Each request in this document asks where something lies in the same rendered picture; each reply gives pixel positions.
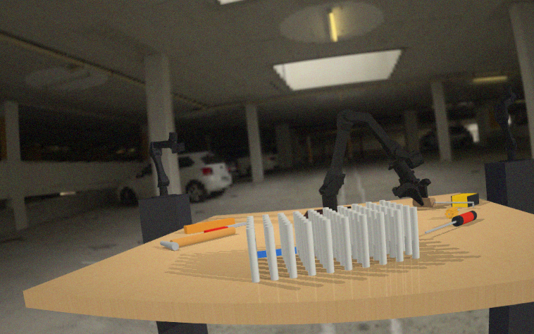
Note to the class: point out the orange rectangular bar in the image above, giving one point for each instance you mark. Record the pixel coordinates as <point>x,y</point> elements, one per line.
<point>200,227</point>

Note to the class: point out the blue flat strip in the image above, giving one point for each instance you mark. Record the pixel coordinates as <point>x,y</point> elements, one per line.
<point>262,254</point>

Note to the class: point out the yellow screwdriver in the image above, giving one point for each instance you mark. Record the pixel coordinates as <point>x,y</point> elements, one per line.
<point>452,212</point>

